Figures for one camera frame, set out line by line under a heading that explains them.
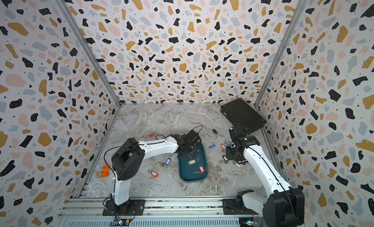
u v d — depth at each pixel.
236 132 0.64
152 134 1.03
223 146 0.97
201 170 0.86
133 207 0.73
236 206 0.73
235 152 0.68
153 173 0.86
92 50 0.90
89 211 0.73
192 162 0.90
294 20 0.78
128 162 0.50
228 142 0.98
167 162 0.90
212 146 0.97
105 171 0.86
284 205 0.39
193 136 0.75
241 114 1.11
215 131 1.06
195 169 0.89
